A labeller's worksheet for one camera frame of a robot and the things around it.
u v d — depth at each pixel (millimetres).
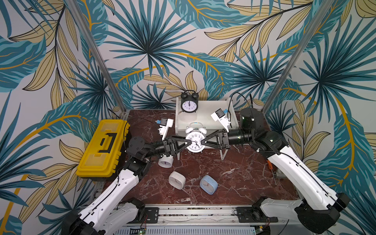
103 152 766
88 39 781
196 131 563
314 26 748
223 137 503
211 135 587
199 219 732
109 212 434
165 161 855
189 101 689
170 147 531
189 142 549
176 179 775
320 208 389
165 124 550
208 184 777
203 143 542
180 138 549
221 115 533
